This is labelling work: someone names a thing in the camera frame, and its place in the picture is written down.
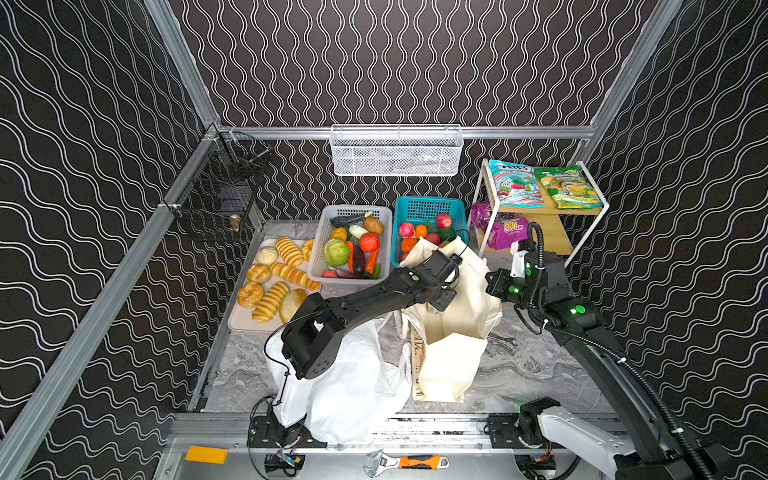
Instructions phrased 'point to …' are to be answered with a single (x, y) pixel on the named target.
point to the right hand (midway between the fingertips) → (487, 274)
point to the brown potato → (373, 225)
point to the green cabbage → (336, 252)
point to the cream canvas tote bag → (448, 348)
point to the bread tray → (276, 285)
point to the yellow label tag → (207, 454)
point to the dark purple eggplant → (359, 259)
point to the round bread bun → (250, 293)
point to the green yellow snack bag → (569, 187)
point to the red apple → (407, 230)
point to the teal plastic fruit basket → (423, 210)
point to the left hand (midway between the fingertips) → (455, 293)
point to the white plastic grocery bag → (366, 386)
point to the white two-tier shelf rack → (565, 229)
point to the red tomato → (369, 242)
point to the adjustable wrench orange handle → (381, 462)
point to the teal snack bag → (516, 185)
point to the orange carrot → (372, 260)
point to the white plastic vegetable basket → (330, 212)
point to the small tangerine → (421, 231)
